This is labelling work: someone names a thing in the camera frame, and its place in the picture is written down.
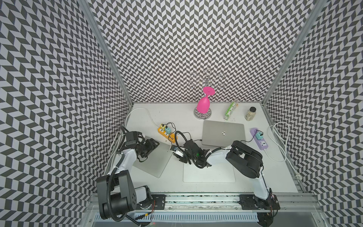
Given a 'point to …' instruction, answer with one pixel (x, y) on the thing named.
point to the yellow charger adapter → (162, 127)
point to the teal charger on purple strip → (258, 135)
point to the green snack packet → (229, 110)
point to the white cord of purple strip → (299, 176)
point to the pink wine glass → (203, 105)
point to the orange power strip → (169, 136)
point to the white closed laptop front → (221, 171)
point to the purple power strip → (261, 143)
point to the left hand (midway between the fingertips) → (155, 146)
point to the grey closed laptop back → (222, 134)
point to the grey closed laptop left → (156, 161)
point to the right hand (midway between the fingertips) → (175, 152)
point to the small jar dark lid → (250, 114)
